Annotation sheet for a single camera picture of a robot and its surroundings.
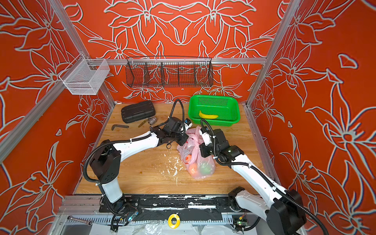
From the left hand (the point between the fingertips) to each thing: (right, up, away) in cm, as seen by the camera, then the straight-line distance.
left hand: (188, 135), depth 87 cm
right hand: (+7, -4, -7) cm, 11 cm away
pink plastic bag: (+5, -16, -11) cm, 20 cm away
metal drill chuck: (-27, +8, +19) cm, 34 cm away
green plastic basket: (+30, +19, +28) cm, 45 cm away
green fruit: (+10, -17, -11) cm, 23 cm away
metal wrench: (-48, -40, -18) cm, 65 cm away
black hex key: (-50, +4, +17) cm, 53 cm away
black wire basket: (-13, +42, +12) cm, 46 cm away
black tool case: (-36, +15, +20) cm, 44 cm away
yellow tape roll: (-5, -39, -19) cm, 43 cm away
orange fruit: (+3, -18, -7) cm, 20 cm away
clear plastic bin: (-66, +37, +5) cm, 76 cm away
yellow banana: (+15, +11, +21) cm, 28 cm away
